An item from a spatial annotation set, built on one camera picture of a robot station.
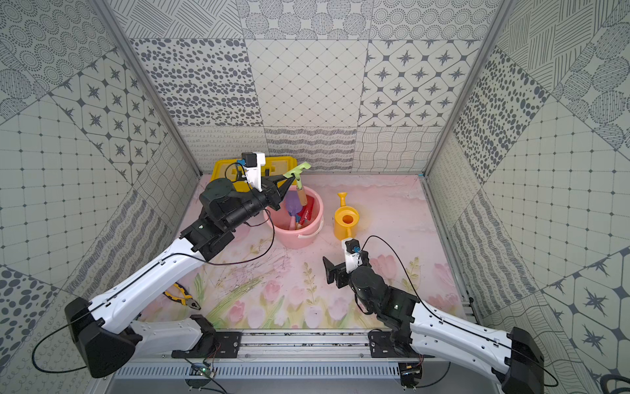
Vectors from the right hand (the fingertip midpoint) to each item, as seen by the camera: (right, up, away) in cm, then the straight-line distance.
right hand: (338, 255), depth 76 cm
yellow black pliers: (-51, -17, +5) cm, 54 cm away
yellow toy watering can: (+4, +10, +14) cm, 18 cm away
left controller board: (-41, -34, -5) cm, 54 cm away
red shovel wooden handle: (-11, +13, +17) cm, 24 cm away
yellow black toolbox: (-41, +29, +22) cm, 55 cm away
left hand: (-14, +26, -14) cm, 33 cm away
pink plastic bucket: (-12, +5, +4) cm, 13 cm away
